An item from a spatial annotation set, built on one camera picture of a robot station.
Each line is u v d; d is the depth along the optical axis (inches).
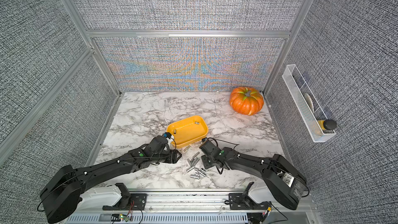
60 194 16.0
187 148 35.8
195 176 31.7
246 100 38.7
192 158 34.5
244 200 25.5
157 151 25.6
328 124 24.1
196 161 33.8
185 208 28.6
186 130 38.6
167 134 30.1
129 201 27.0
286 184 16.7
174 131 38.4
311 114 27.2
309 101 27.6
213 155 25.5
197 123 39.8
